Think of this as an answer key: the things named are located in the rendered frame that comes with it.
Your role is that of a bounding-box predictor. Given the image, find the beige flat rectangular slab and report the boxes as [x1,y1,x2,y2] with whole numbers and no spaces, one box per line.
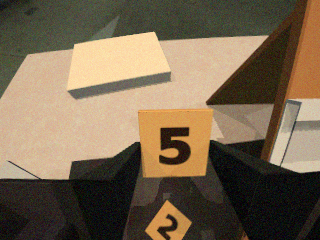
[0,160,40,179]

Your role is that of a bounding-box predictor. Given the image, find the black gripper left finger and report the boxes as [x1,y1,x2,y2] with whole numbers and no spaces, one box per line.
[0,142,141,240]

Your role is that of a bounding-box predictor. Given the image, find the cream flat rectangular block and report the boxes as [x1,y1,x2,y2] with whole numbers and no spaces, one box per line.
[67,32,171,98]

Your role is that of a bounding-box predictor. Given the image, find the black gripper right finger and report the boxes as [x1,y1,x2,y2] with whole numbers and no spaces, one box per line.
[208,140,320,240]

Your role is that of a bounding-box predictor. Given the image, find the orange tile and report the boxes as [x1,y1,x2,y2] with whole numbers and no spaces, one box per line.
[138,108,214,177]
[146,200,192,240]

